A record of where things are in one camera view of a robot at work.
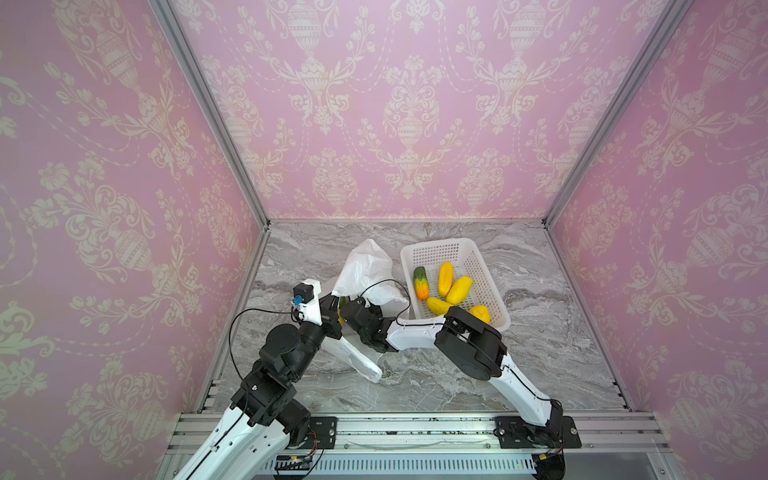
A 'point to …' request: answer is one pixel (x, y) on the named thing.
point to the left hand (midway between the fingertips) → (341, 294)
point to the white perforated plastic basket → (465, 261)
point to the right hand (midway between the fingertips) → (359, 298)
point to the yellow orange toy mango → (446, 278)
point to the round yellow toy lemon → (481, 312)
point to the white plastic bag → (368, 275)
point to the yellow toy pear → (460, 290)
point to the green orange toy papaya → (421, 282)
